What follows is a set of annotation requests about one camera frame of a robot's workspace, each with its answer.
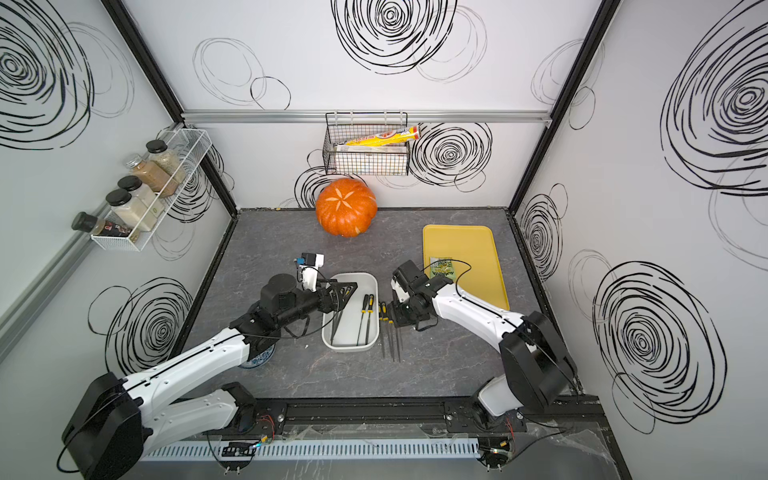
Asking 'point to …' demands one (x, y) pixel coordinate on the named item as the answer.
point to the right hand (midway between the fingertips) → (397, 319)
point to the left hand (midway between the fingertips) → (346, 284)
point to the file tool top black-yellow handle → (383, 317)
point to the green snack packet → (443, 266)
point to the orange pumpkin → (346, 208)
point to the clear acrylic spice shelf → (191, 146)
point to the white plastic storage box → (355, 327)
